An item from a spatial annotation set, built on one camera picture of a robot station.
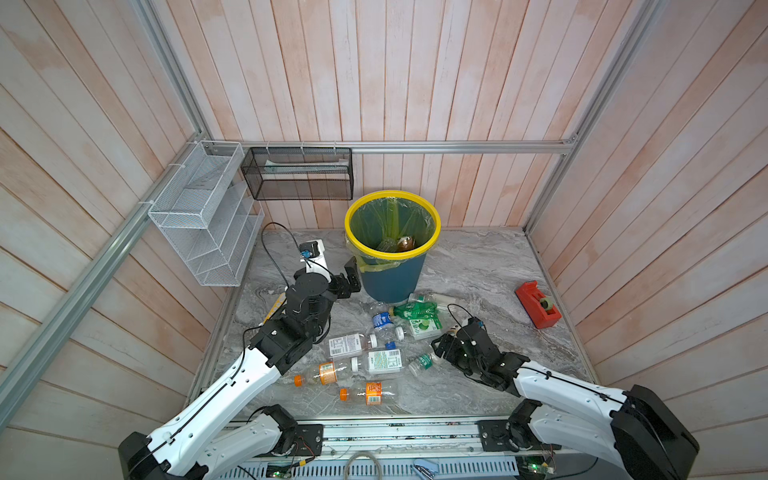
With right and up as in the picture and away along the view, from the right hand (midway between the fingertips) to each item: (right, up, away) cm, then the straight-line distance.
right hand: (438, 347), depth 87 cm
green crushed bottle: (-5, +10, +7) cm, 13 cm away
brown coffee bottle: (-9, +32, +9) cm, 34 cm away
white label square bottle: (-26, +1, -1) cm, 26 cm away
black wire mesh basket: (-46, +57, +18) cm, 76 cm away
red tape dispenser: (+32, +11, +4) cm, 35 cm away
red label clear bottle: (-15, +31, +12) cm, 37 cm away
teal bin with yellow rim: (-13, +17, +13) cm, 25 cm away
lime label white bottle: (-4, +5, +3) cm, 7 cm away
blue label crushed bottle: (-16, +4, +3) cm, 17 cm away
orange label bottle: (-32, -5, -7) cm, 33 cm away
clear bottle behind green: (+4, +12, +10) cm, 16 cm away
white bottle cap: (-12, +4, +1) cm, 12 cm away
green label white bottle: (-15, -2, -5) cm, 16 cm away
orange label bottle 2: (-19, -9, -11) cm, 24 cm away
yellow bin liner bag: (-13, +40, +8) cm, 43 cm away
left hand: (-27, +25, -17) cm, 41 cm away
